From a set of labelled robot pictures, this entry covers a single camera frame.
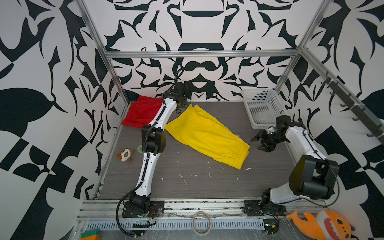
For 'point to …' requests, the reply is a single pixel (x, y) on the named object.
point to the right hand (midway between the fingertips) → (256, 141)
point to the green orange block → (90, 234)
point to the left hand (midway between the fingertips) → (182, 99)
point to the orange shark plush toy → (328, 225)
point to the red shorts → (141, 112)
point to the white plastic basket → (263, 106)
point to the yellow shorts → (214, 140)
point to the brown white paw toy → (126, 155)
